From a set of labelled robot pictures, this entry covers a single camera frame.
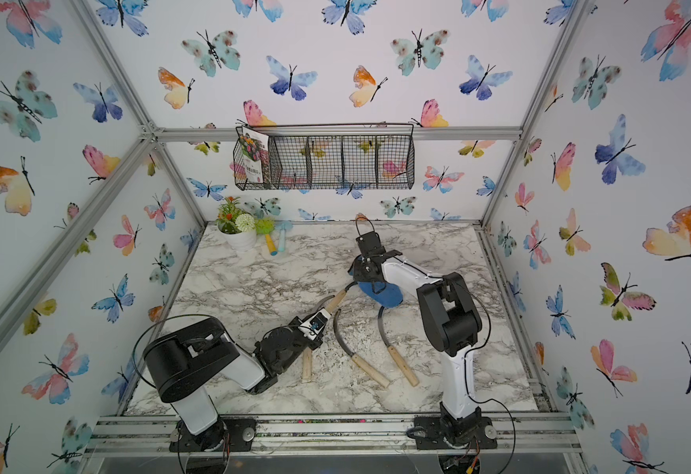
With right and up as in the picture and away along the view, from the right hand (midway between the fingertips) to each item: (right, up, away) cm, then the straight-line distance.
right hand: (362, 269), depth 99 cm
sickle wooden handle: (-7, -8, -8) cm, 13 cm away
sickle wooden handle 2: (-16, -25, -15) cm, 33 cm away
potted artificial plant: (-43, +14, +3) cm, 45 cm away
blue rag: (+5, -6, -17) cm, 19 cm away
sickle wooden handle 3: (+2, -27, -16) cm, 32 cm away
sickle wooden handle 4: (+11, -26, -15) cm, 32 cm away
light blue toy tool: (-31, +16, +20) cm, 41 cm away
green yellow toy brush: (-37, +16, +19) cm, 45 cm away
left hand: (-10, -11, -13) cm, 20 cm away
